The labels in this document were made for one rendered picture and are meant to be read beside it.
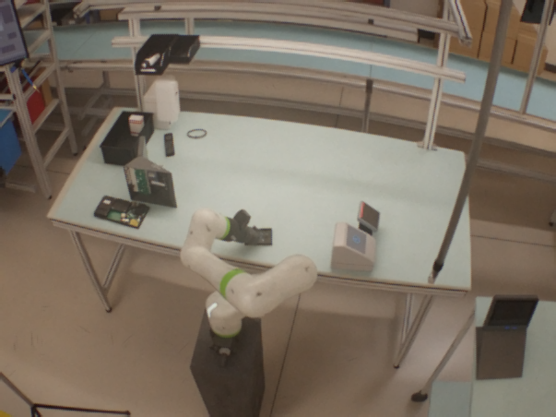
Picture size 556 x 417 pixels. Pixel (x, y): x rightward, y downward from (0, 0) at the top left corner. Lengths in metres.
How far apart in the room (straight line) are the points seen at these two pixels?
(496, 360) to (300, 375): 1.42
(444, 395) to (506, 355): 0.84
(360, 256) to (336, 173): 0.57
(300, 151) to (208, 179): 0.45
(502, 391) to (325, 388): 1.35
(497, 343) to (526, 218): 2.34
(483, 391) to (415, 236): 0.87
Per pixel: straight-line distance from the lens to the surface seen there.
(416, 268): 2.19
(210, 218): 1.94
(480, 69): 3.87
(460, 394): 2.73
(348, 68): 3.42
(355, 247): 2.06
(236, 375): 2.10
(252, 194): 2.40
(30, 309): 3.55
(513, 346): 1.94
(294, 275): 1.64
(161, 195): 2.41
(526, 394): 1.94
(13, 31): 3.02
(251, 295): 1.59
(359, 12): 1.89
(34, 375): 3.28
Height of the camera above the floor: 2.69
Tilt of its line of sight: 45 degrees down
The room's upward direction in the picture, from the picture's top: 1 degrees clockwise
